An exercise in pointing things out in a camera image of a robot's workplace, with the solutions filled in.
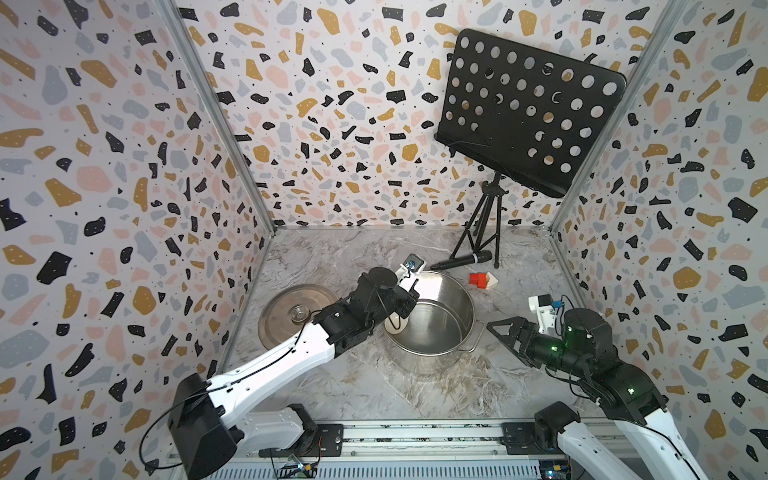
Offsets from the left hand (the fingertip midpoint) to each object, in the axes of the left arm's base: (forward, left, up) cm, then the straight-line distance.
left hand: (416, 277), depth 73 cm
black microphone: (+27, -20, -28) cm, 44 cm away
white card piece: (+17, -27, -25) cm, 41 cm away
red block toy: (+18, -24, -27) cm, 41 cm away
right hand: (-14, -16, -2) cm, 22 cm away
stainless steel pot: (0, -9, -29) cm, 30 cm away
